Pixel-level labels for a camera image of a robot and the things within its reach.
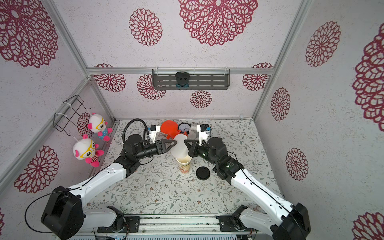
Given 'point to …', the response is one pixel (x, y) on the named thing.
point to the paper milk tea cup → (184, 164)
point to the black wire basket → (74, 108)
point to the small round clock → (184, 127)
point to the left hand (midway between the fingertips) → (176, 144)
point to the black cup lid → (202, 173)
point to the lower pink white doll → (85, 149)
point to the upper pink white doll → (97, 124)
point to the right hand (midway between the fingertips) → (184, 140)
